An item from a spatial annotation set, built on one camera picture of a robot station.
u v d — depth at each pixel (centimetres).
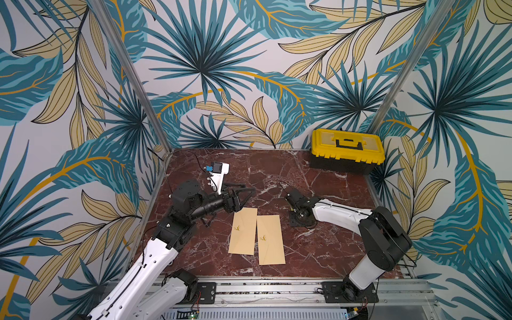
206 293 74
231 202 55
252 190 103
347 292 65
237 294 75
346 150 98
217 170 56
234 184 64
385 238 48
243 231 89
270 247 84
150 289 43
